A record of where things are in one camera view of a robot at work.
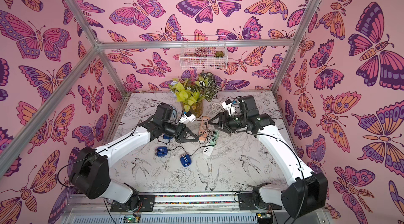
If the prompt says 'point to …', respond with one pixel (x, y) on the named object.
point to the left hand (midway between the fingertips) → (196, 141)
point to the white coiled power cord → (216, 108)
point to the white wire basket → (203, 52)
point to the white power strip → (209, 146)
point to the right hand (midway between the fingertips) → (212, 123)
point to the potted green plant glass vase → (191, 93)
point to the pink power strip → (204, 128)
